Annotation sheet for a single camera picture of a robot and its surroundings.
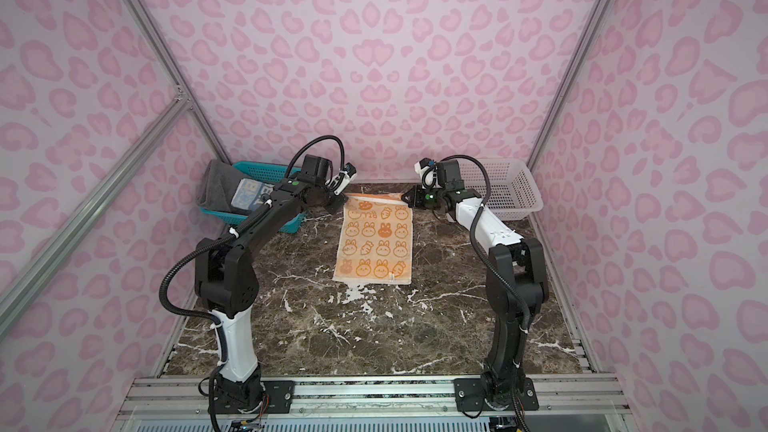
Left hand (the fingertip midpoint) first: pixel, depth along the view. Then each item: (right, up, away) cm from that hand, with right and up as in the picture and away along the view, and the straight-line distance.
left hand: (340, 189), depth 93 cm
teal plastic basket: (-32, +8, +21) cm, 39 cm away
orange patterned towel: (+10, -17, +10) cm, 23 cm away
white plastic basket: (+62, 0, +21) cm, 65 cm away
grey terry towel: (-44, +1, +9) cm, 45 cm away
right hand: (+21, -1, -4) cm, 21 cm away
